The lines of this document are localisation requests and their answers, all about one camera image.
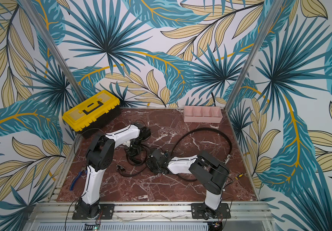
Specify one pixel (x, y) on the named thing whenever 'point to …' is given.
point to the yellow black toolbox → (94, 113)
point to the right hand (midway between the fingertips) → (143, 164)
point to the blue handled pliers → (76, 177)
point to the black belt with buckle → (121, 170)
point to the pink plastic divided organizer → (204, 114)
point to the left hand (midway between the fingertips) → (134, 159)
